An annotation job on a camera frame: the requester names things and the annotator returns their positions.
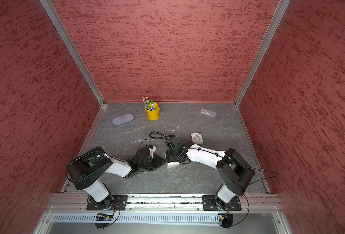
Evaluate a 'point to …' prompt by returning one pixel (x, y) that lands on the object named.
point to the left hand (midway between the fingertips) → (166, 164)
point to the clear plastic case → (208, 112)
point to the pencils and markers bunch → (149, 104)
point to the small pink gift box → (170, 164)
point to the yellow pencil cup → (153, 115)
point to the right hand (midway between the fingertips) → (170, 161)
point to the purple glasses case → (123, 119)
